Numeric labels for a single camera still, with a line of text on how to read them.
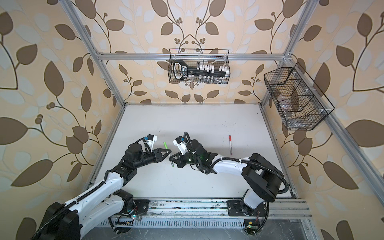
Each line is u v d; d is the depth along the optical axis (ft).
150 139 2.43
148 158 2.29
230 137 3.30
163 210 2.43
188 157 2.32
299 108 2.43
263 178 1.44
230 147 3.15
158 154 2.37
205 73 2.71
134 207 2.41
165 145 2.54
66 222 1.32
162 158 2.40
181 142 2.37
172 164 2.58
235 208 2.39
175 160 2.52
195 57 2.98
